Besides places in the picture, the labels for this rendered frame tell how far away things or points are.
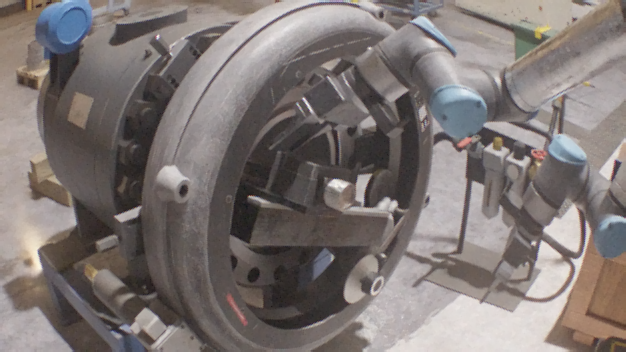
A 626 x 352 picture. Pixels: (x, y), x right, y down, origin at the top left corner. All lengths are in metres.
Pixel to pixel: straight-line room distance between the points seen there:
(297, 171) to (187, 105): 0.21
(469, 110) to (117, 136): 0.71
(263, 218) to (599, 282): 1.11
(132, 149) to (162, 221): 0.31
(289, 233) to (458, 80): 0.40
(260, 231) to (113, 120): 0.43
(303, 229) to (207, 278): 0.20
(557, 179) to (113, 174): 0.90
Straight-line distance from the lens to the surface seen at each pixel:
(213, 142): 0.94
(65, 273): 1.70
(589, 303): 1.78
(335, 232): 1.19
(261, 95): 0.98
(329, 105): 0.99
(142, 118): 1.23
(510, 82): 0.93
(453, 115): 0.89
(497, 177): 1.90
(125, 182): 1.27
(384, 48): 1.00
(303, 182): 1.01
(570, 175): 1.04
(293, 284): 1.39
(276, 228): 1.06
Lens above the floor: 1.15
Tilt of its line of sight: 26 degrees down
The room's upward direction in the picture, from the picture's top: straight up
